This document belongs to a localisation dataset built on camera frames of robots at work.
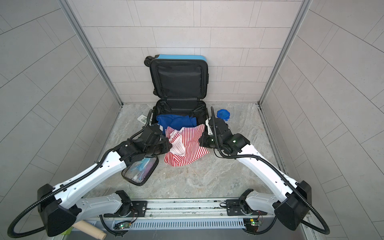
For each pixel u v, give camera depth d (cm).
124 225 64
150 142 55
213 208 72
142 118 105
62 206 39
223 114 95
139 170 82
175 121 98
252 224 68
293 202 37
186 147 75
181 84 99
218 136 53
